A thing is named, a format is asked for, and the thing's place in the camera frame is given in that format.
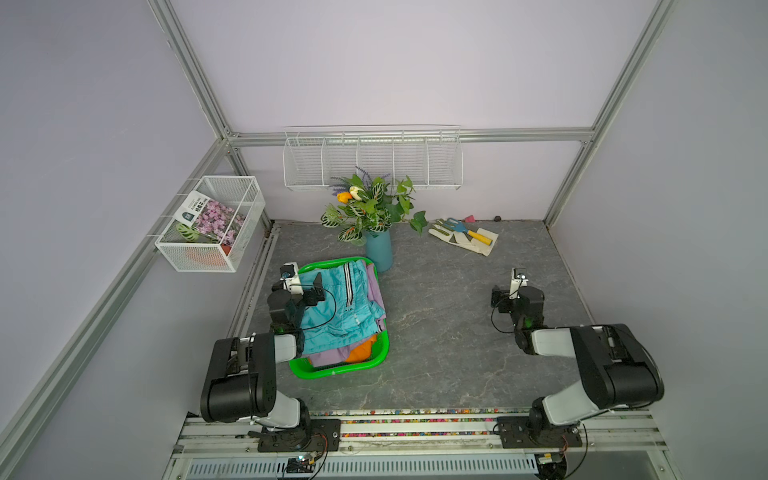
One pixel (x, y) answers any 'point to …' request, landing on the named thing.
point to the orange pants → (362, 352)
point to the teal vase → (379, 249)
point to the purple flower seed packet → (210, 217)
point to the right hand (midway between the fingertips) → (511, 284)
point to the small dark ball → (497, 218)
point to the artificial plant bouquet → (370, 206)
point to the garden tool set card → (457, 232)
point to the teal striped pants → (347, 312)
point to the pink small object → (470, 219)
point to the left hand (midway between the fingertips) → (307, 275)
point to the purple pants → (374, 296)
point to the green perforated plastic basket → (304, 369)
